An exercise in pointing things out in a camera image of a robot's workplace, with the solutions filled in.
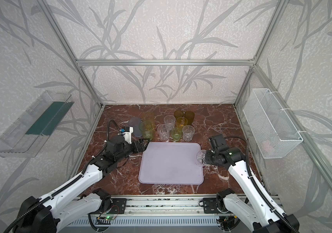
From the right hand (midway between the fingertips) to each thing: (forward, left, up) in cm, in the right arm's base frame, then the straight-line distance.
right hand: (208, 157), depth 78 cm
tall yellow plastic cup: (+41, +39, -14) cm, 58 cm away
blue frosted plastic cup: (+28, +46, -4) cm, 54 cm away
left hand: (+7, +35, +5) cm, 36 cm away
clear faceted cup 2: (+25, +26, -9) cm, 37 cm away
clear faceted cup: (+33, +22, -8) cm, 40 cm away
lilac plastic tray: (+1, +19, -10) cm, 22 cm away
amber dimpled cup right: (+35, +7, -6) cm, 36 cm away
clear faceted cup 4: (+3, +3, -6) cm, 8 cm away
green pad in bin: (+8, +75, +24) cm, 79 cm away
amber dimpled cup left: (+39, +16, -8) cm, 43 cm away
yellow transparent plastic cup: (+31, +14, -9) cm, 35 cm away
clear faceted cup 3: (+23, +9, -11) cm, 27 cm away
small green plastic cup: (+23, +17, -10) cm, 31 cm away
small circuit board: (-26, +52, -12) cm, 59 cm away
